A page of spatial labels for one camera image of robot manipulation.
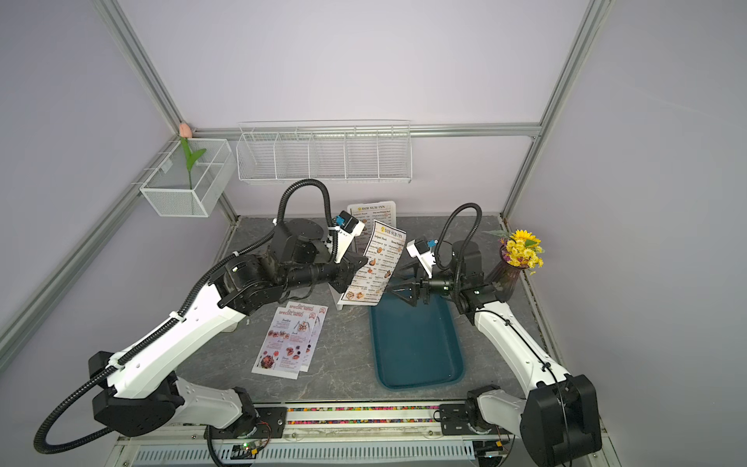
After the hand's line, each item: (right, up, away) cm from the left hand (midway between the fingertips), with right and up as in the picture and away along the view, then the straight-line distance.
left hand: (365, 263), depth 62 cm
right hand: (+6, -5, +10) cm, 13 cm away
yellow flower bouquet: (+41, +3, +17) cm, 45 cm away
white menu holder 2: (-6, -8, +2) cm, 10 cm away
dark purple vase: (+39, -6, +23) cm, 46 cm away
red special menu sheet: (-17, -19, +32) cm, 41 cm away
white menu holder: (+7, +18, +36) cm, 41 cm away
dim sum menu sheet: (+4, +2, +4) cm, 6 cm away
